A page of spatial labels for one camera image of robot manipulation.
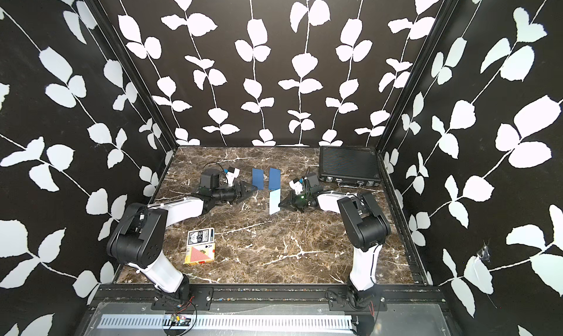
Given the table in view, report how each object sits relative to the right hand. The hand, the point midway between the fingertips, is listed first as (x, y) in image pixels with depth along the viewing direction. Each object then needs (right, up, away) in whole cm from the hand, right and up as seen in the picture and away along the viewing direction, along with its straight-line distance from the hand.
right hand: (277, 202), depth 92 cm
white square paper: (-2, 0, +7) cm, 7 cm away
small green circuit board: (-31, -36, -21) cm, 52 cm away
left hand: (-9, +6, -3) cm, 11 cm away
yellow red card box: (-30, -19, -8) cm, 37 cm away
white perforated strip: (-15, -36, -22) cm, 45 cm away
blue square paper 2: (-2, +7, +14) cm, 16 cm away
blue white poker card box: (-31, -13, -5) cm, 34 cm away
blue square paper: (-11, +9, +15) cm, 20 cm away
